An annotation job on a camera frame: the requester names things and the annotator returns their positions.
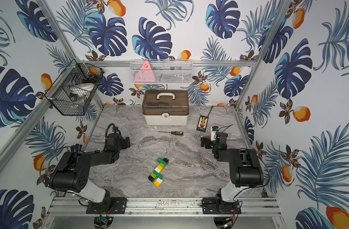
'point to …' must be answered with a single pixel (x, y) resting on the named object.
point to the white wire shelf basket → (163, 71)
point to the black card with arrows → (202, 123)
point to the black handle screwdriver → (177, 133)
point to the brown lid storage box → (165, 107)
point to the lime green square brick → (153, 175)
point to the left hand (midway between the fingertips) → (119, 136)
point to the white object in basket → (82, 88)
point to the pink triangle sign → (145, 74)
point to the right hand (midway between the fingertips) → (209, 137)
